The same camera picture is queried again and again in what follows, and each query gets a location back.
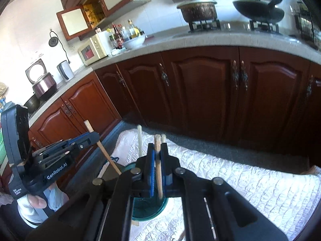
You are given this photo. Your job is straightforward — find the white bowl on counter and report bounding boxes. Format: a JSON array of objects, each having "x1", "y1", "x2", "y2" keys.
[{"x1": 123, "y1": 35, "x2": 146, "y2": 49}]

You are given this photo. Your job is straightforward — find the rice cooker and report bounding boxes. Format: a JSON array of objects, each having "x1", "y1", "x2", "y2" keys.
[{"x1": 25, "y1": 59, "x2": 57, "y2": 102}]

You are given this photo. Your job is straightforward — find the chopstick standing in cup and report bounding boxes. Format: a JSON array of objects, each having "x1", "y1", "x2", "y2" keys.
[{"x1": 137, "y1": 125, "x2": 143, "y2": 158}]

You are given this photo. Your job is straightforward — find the black wok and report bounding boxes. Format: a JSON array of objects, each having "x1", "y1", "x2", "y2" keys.
[{"x1": 233, "y1": 0, "x2": 284, "y2": 24}]

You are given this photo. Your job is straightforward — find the cooking pot with lid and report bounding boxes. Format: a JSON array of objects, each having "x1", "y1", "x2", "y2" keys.
[{"x1": 177, "y1": 0, "x2": 218, "y2": 23}]

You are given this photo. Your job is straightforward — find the silver kettle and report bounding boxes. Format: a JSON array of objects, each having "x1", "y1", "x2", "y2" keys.
[{"x1": 57, "y1": 60, "x2": 74, "y2": 82}]

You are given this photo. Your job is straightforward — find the white floral cup teal inside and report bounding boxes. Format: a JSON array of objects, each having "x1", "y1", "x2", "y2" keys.
[{"x1": 132, "y1": 168, "x2": 169, "y2": 221}]

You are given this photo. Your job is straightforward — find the microwave oven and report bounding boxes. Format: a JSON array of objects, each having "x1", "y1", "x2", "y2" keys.
[{"x1": 78, "y1": 32, "x2": 112, "y2": 66}]

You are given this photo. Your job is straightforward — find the white quilted table cloth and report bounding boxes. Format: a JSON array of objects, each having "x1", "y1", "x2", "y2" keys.
[{"x1": 97, "y1": 129, "x2": 321, "y2": 241}]

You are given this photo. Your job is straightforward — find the white gloved left hand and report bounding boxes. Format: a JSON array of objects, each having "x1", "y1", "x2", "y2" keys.
[{"x1": 17, "y1": 183, "x2": 69, "y2": 229}]

